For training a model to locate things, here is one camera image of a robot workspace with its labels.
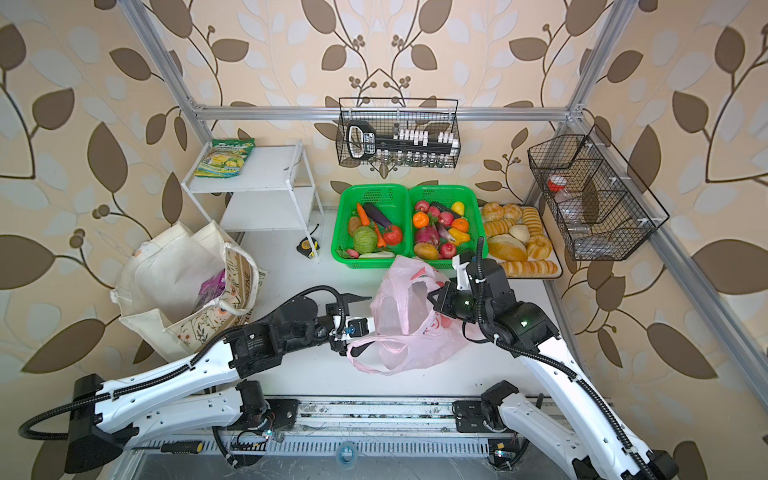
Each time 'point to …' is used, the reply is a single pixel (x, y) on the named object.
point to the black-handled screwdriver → (181, 447)
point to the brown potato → (354, 223)
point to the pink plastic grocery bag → (409, 332)
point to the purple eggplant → (377, 215)
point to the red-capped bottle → (557, 184)
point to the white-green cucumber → (382, 254)
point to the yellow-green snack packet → (226, 157)
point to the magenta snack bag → (212, 288)
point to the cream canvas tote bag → (183, 290)
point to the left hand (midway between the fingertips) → (373, 311)
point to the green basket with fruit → (443, 223)
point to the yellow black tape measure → (305, 248)
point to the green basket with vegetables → (373, 225)
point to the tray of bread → (519, 241)
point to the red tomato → (393, 235)
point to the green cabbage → (365, 239)
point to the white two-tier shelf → (275, 191)
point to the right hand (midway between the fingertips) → (428, 299)
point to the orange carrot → (363, 215)
